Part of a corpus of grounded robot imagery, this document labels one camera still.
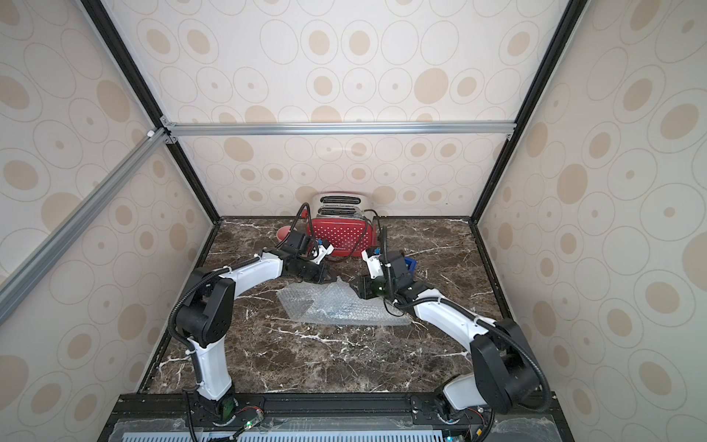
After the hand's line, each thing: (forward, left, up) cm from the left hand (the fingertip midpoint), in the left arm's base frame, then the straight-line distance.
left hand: (342, 276), depth 91 cm
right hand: (-3, -8, +4) cm, 10 cm away
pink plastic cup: (+19, +24, 0) cm, 30 cm away
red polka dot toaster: (+20, -1, +6) cm, 20 cm away
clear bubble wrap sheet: (-8, +1, -2) cm, 9 cm away
